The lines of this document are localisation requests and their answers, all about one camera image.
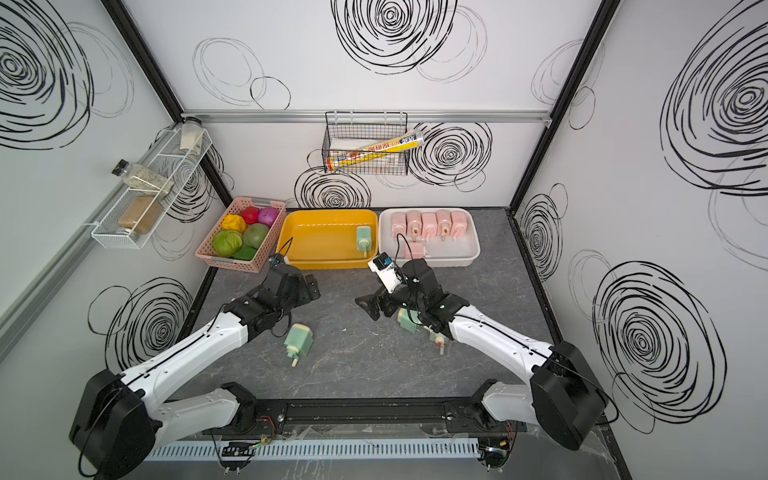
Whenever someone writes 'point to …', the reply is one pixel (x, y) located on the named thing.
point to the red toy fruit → (250, 215)
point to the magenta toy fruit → (268, 215)
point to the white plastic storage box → (438, 253)
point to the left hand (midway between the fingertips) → (303, 286)
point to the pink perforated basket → (247, 258)
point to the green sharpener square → (405, 320)
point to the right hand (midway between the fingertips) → (369, 290)
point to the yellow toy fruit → (234, 222)
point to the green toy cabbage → (227, 242)
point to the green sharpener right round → (440, 342)
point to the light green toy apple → (254, 234)
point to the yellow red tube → (346, 159)
